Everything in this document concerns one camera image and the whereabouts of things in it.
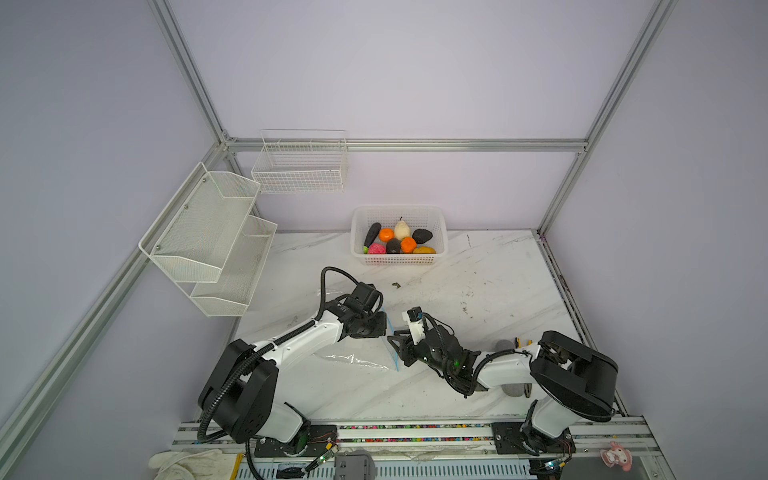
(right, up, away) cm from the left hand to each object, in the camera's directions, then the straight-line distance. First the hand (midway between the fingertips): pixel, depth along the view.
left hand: (380, 329), depth 86 cm
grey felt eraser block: (+36, -16, -5) cm, 40 cm away
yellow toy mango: (+15, +24, +22) cm, 36 cm away
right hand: (+3, -1, -3) cm, 4 cm away
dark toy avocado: (+14, +29, +28) cm, 43 cm away
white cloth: (-44, -28, -16) cm, 54 cm away
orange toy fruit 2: (+9, +26, +25) cm, 37 cm away
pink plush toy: (+57, -26, -16) cm, 65 cm away
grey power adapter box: (-5, -29, -16) cm, 33 cm away
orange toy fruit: (+1, +30, +29) cm, 42 cm away
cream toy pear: (+7, +32, +29) cm, 43 cm away
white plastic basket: (+20, +37, +33) cm, 53 cm away
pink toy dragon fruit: (-2, +24, +22) cm, 33 cm away
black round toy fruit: (+4, +25, +26) cm, 36 cm away
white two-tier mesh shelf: (-51, +26, +1) cm, 57 cm away
